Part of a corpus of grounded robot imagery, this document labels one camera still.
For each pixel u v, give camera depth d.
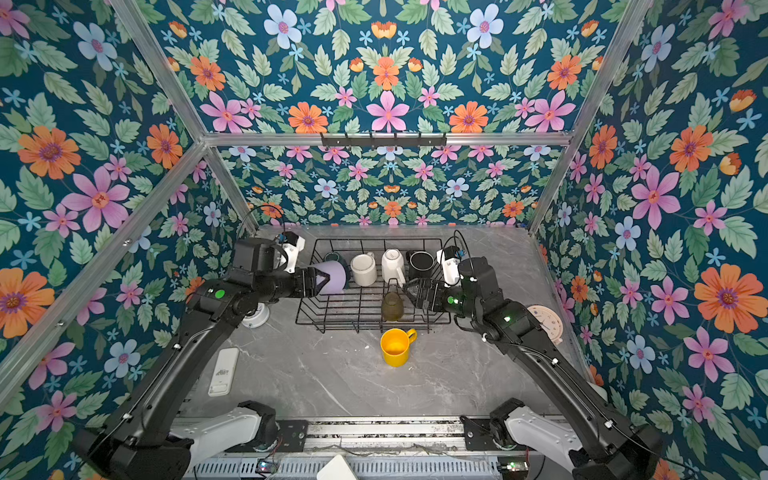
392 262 0.93
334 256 0.93
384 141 0.92
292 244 0.64
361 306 0.96
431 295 0.60
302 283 0.62
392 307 0.89
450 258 0.63
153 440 0.39
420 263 0.93
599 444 0.38
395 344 0.87
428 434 0.75
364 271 0.95
